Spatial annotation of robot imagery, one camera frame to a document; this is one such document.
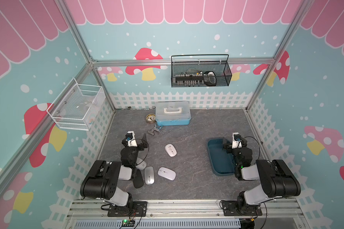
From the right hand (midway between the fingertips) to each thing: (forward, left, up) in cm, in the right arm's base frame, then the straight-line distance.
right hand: (232, 136), depth 90 cm
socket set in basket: (+30, +23, +23) cm, 44 cm away
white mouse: (-5, +39, -9) cm, 40 cm away
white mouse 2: (-20, +41, -10) cm, 46 cm away
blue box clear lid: (+21, +38, 0) cm, 43 cm away
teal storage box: (-12, +6, -12) cm, 18 cm away
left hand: (0, +59, +2) cm, 59 cm away
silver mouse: (-21, +52, -8) cm, 56 cm away
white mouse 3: (-15, +57, -9) cm, 59 cm away
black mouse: (-23, +58, -10) cm, 64 cm away
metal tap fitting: (+14, +50, -10) cm, 53 cm away
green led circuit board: (-44, +61, -13) cm, 76 cm away
